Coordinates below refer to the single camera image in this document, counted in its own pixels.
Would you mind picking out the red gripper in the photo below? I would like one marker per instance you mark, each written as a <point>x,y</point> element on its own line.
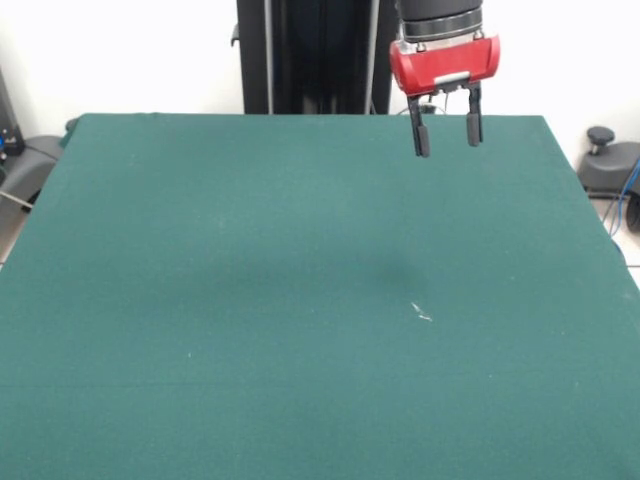
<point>445,67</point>

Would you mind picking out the grey robot base foot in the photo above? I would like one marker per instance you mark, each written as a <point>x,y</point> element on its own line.
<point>30,165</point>
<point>612,170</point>

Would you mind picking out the black levelling knob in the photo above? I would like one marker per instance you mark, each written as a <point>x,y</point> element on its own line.
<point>600,134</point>

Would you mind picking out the dark green tablecloth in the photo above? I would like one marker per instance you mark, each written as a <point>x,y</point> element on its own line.
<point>300,300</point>

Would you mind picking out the silver metal rod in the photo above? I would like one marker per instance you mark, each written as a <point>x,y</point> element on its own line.
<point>15,198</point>

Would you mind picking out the black electronic device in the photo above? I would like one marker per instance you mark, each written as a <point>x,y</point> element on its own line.
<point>10,135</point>

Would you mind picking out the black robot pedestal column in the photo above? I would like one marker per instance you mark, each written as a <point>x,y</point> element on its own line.
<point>325,55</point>

